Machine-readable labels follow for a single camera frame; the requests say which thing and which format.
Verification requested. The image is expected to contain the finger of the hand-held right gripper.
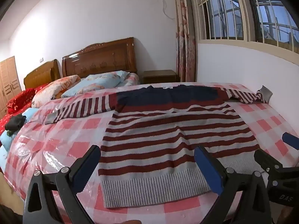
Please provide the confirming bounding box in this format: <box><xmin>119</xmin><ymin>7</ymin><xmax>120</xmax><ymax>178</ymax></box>
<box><xmin>254</xmin><ymin>149</ymin><xmax>285</xmax><ymax>173</ymax></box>
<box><xmin>282</xmin><ymin>132</ymin><xmax>299</xmax><ymax>150</ymax></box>

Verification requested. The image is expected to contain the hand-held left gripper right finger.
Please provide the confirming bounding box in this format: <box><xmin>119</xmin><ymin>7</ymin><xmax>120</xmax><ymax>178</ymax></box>
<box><xmin>193</xmin><ymin>146</ymin><xmax>272</xmax><ymax>224</ymax></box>

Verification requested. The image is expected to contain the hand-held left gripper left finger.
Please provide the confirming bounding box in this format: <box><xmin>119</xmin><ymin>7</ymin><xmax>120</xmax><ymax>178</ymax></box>
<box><xmin>23</xmin><ymin>145</ymin><xmax>101</xmax><ymax>224</ymax></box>

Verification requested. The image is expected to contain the red and grey striped sweater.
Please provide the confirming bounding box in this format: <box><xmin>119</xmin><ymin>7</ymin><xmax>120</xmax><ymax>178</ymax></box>
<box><xmin>44</xmin><ymin>85</ymin><xmax>274</xmax><ymax>209</ymax></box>

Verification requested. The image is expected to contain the pink checkered bed cover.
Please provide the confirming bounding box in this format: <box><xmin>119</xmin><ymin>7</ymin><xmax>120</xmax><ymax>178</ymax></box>
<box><xmin>5</xmin><ymin>82</ymin><xmax>299</xmax><ymax>224</ymax></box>

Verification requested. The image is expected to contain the light blue floral pillow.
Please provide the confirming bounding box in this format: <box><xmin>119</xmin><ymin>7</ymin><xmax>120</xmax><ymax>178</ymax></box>
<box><xmin>61</xmin><ymin>71</ymin><xmax>130</xmax><ymax>98</ymax></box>

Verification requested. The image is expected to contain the orange floral pillow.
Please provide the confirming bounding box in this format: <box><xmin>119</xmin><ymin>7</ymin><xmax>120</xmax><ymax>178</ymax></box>
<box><xmin>31</xmin><ymin>75</ymin><xmax>81</xmax><ymax>108</ymax></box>

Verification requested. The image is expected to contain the dark folded cloth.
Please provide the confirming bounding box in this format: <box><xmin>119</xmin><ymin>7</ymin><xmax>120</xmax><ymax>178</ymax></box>
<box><xmin>5</xmin><ymin>114</ymin><xmax>27</xmax><ymax>136</ymax></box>

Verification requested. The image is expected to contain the light blue bed sheet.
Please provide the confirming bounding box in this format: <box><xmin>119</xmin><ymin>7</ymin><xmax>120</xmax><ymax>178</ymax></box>
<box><xmin>0</xmin><ymin>107</ymin><xmax>40</xmax><ymax>166</ymax></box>

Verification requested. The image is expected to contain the red blanket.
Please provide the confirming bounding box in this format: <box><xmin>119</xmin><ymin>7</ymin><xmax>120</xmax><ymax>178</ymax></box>
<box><xmin>0</xmin><ymin>84</ymin><xmax>50</xmax><ymax>133</ymax></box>

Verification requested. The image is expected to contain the small wooden headboard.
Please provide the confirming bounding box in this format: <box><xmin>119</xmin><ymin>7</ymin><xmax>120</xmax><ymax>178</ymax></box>
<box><xmin>23</xmin><ymin>59</ymin><xmax>61</xmax><ymax>89</ymax></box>

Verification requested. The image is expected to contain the wooden nightstand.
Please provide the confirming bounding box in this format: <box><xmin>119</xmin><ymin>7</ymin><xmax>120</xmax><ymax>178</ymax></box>
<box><xmin>142</xmin><ymin>70</ymin><xmax>178</xmax><ymax>84</ymax></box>

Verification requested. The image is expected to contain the large wooden headboard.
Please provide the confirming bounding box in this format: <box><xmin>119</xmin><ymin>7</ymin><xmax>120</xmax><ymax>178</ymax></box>
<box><xmin>62</xmin><ymin>37</ymin><xmax>138</xmax><ymax>78</ymax></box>

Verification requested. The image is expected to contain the wooden wardrobe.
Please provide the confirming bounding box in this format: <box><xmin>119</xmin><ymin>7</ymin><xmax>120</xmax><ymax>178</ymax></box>
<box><xmin>0</xmin><ymin>56</ymin><xmax>22</xmax><ymax>119</ymax></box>

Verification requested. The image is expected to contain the floral curtain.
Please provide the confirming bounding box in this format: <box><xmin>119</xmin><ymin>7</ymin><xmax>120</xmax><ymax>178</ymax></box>
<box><xmin>173</xmin><ymin>0</ymin><xmax>198</xmax><ymax>83</ymax></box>

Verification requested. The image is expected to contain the barred window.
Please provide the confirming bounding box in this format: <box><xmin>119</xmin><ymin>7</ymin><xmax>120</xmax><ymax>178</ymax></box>
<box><xmin>187</xmin><ymin>0</ymin><xmax>299</xmax><ymax>52</ymax></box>

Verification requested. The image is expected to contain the air conditioner cable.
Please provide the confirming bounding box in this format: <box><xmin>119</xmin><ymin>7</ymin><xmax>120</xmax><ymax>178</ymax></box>
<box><xmin>161</xmin><ymin>0</ymin><xmax>177</xmax><ymax>20</ymax></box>

